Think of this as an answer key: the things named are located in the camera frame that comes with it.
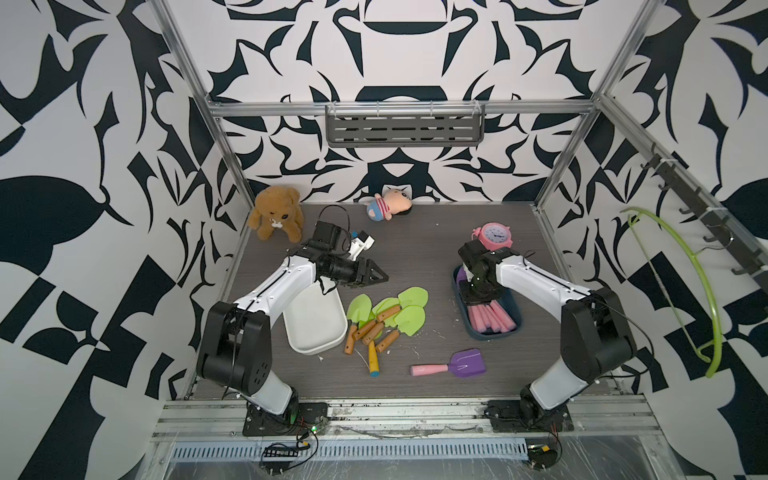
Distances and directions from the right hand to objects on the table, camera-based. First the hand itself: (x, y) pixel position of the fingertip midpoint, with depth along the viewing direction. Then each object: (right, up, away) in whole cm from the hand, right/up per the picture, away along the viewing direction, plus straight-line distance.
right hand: (470, 295), depth 90 cm
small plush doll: (-22, +31, +21) cm, 43 cm away
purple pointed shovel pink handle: (+10, -7, -6) cm, 13 cm away
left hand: (-27, +7, -8) cm, 29 cm away
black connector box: (+11, -34, -19) cm, 41 cm away
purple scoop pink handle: (-3, +6, +3) cm, 7 cm away
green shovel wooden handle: (-34, -5, +1) cm, 34 cm away
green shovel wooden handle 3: (-18, -8, +1) cm, 20 cm away
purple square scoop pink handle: (+1, -5, -5) cm, 8 cm away
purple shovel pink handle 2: (-4, -17, -8) cm, 19 cm away
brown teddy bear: (-59, +27, +5) cm, 65 cm away
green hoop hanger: (+37, -5, -33) cm, 50 cm away
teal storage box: (+8, -6, -3) cm, 11 cm away
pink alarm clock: (+13, +17, +18) cm, 28 cm away
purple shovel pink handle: (+6, -7, -4) cm, 10 cm away
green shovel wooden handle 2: (-18, -2, +5) cm, 19 cm away
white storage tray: (-46, -8, -1) cm, 47 cm away
